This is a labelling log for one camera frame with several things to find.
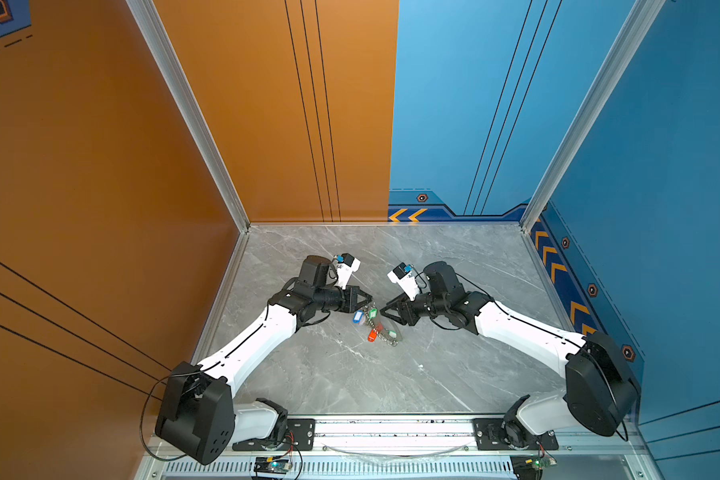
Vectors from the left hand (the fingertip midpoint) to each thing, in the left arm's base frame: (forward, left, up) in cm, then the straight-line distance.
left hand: (372, 297), depth 78 cm
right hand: (-2, -3, -3) cm, 5 cm away
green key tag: (-4, -6, -14) cm, 16 cm away
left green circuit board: (-35, +24, -19) cm, 46 cm away
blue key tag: (-1, +4, -9) cm, 10 cm away
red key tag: (-3, 0, -18) cm, 18 cm away
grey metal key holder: (-2, -5, -15) cm, 16 cm away
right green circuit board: (-34, -41, -17) cm, 56 cm away
